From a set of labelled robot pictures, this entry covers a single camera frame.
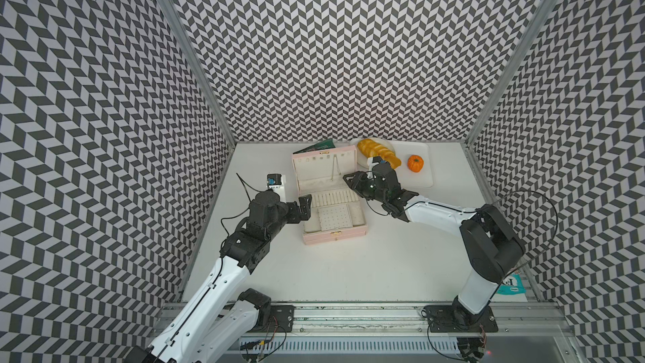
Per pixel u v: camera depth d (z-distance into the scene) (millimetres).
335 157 882
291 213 658
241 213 539
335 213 885
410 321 741
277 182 642
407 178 1065
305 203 670
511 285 788
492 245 468
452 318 660
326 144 1156
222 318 557
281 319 722
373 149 1109
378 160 816
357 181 770
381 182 682
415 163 1049
